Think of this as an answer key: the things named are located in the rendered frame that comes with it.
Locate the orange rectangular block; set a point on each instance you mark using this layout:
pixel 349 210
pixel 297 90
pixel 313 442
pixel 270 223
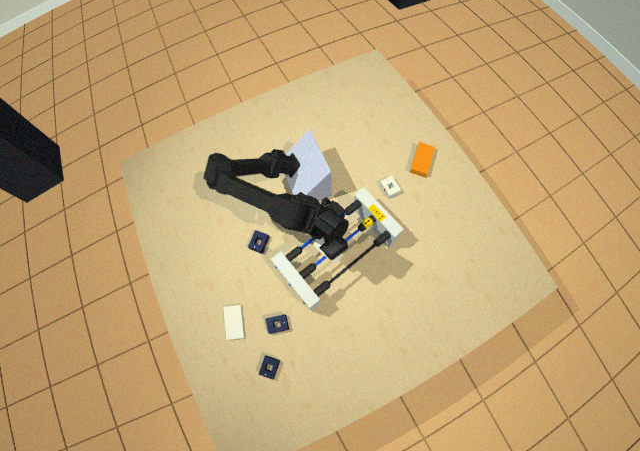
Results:
pixel 422 159

